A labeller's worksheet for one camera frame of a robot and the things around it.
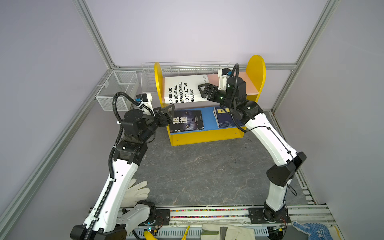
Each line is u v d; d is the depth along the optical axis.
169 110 0.57
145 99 0.54
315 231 0.70
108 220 0.37
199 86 0.67
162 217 0.73
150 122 0.53
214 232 0.70
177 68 0.93
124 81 1.02
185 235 0.67
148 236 0.64
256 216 0.74
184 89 0.69
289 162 0.45
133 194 0.82
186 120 0.93
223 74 0.61
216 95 0.61
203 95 0.63
